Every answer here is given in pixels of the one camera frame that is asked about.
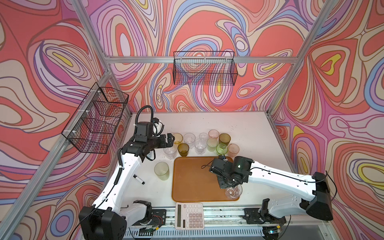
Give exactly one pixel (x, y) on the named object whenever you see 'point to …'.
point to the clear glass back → (190, 138)
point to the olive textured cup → (183, 148)
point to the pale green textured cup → (212, 143)
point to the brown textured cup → (224, 138)
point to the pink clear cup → (214, 133)
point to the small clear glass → (203, 136)
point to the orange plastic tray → (192, 180)
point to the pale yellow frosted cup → (162, 170)
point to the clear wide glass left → (170, 152)
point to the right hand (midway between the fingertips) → (226, 185)
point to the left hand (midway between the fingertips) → (168, 137)
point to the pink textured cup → (233, 149)
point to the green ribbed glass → (221, 148)
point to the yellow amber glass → (178, 138)
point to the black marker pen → (138, 179)
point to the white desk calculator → (189, 215)
